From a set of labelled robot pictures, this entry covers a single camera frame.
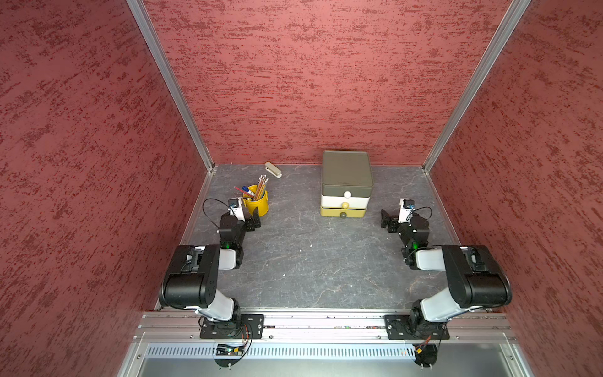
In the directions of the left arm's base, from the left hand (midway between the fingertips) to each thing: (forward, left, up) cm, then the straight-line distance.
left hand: (246, 212), depth 93 cm
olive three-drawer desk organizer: (+6, -40, +12) cm, 43 cm away
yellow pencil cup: (+4, -1, +2) cm, 5 cm away
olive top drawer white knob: (+2, -41, +10) cm, 42 cm away
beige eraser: (+29, -7, -5) cm, 31 cm away
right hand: (+1, -60, 0) cm, 60 cm away
